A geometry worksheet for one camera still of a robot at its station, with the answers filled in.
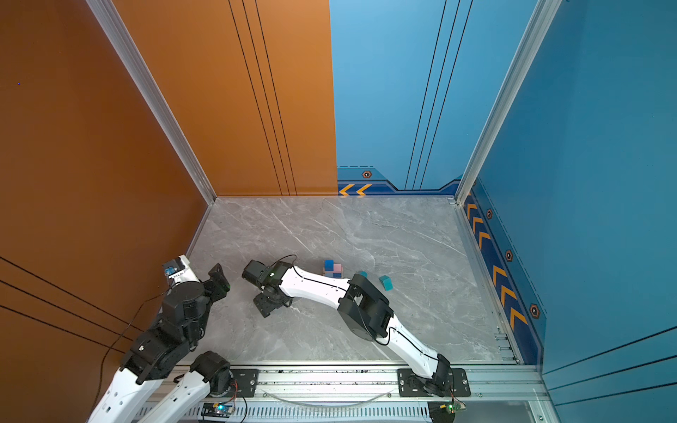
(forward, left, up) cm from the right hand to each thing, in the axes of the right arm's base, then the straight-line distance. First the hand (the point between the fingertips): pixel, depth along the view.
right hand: (269, 305), depth 86 cm
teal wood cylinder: (+13, -32, -2) cm, 35 cm away
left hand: (+1, +10, +22) cm, 24 cm away
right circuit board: (-27, -54, -3) cm, 60 cm away
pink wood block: (+12, -22, +3) cm, 25 cm away
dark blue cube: (+12, -20, +5) cm, 23 cm away
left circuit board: (-28, +9, -4) cm, 29 cm away
